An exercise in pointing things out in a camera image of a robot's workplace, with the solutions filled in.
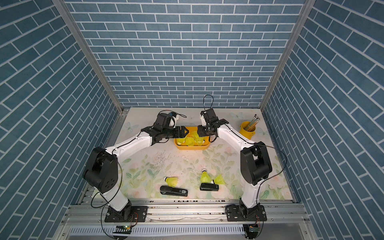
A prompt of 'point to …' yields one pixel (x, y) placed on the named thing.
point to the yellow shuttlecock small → (195, 135)
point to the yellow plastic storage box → (204, 146)
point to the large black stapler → (170, 190)
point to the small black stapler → (209, 187)
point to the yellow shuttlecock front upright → (205, 177)
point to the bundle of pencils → (254, 122)
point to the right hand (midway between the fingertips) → (201, 131)
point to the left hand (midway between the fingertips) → (187, 132)
